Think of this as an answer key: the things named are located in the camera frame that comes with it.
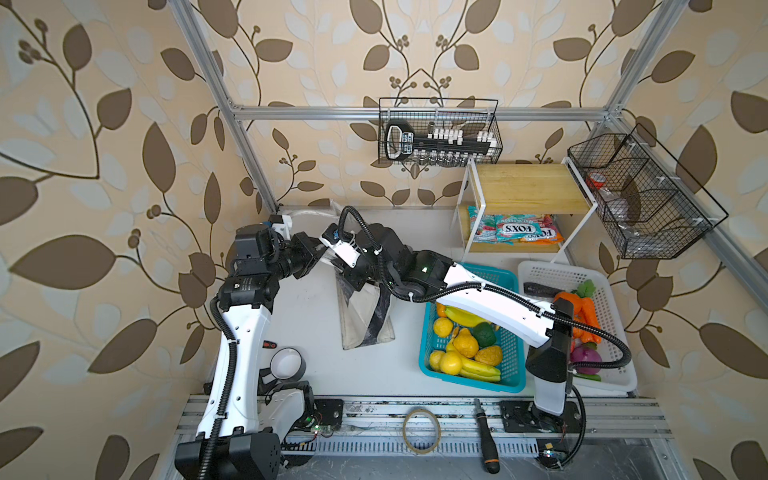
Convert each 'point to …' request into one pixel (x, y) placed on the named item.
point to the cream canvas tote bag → (364, 313)
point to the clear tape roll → (405, 439)
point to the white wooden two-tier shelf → (521, 208)
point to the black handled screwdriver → (489, 444)
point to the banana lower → (479, 370)
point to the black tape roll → (287, 364)
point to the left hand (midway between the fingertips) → (333, 240)
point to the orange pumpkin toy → (574, 299)
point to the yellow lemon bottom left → (445, 362)
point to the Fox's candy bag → (510, 229)
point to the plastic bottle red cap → (598, 181)
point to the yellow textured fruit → (466, 344)
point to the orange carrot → (589, 314)
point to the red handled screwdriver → (267, 344)
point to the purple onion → (581, 354)
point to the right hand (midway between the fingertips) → (338, 256)
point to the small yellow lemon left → (443, 327)
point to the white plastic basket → (570, 276)
